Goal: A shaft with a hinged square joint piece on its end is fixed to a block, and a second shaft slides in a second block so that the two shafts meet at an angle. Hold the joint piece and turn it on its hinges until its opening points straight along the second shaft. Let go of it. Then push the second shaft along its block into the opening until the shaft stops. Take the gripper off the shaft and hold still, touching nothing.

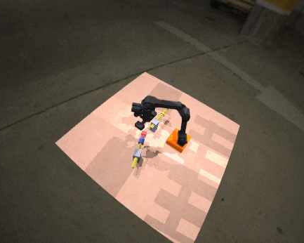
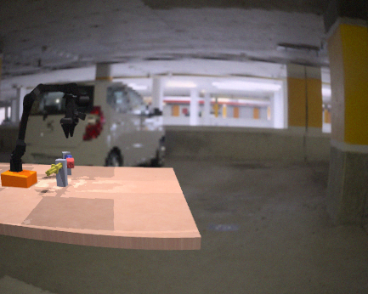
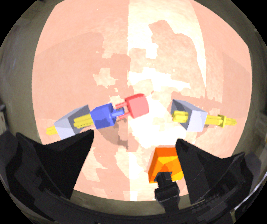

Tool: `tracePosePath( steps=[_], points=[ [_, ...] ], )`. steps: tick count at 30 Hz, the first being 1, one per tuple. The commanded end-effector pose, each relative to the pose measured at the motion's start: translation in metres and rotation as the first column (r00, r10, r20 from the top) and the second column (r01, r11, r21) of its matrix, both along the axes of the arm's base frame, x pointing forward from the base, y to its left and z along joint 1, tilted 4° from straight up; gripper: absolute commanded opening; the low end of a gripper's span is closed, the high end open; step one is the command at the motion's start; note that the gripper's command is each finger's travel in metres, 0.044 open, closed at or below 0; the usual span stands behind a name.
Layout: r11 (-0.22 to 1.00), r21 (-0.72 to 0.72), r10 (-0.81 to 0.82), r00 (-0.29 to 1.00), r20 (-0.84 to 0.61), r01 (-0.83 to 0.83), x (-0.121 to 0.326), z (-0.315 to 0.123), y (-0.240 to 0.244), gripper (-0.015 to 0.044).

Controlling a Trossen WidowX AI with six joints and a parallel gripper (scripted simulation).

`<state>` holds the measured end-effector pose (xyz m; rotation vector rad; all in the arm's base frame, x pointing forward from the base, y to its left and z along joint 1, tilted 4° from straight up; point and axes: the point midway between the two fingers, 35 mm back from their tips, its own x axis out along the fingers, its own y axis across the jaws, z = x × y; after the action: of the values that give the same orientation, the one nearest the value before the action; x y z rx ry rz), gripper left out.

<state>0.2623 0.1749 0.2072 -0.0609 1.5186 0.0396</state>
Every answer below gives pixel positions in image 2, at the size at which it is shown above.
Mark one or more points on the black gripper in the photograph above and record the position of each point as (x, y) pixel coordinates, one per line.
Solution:
(69, 121)

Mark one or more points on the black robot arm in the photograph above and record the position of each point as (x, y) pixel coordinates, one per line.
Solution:
(70, 88)

